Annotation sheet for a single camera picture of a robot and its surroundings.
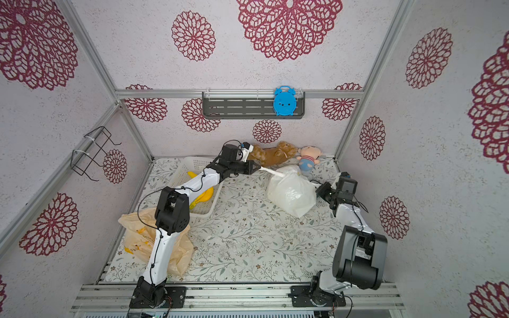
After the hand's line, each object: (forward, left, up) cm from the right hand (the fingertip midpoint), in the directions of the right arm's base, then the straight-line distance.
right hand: (321, 184), depth 91 cm
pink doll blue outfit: (+25, +1, -8) cm, 26 cm away
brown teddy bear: (+21, +21, -3) cm, 30 cm away
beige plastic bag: (-23, +79, -5) cm, 82 cm away
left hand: (+9, +29, +2) cm, 31 cm away
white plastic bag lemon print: (-6, +15, +2) cm, 17 cm away
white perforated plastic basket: (+18, +64, -6) cm, 67 cm away
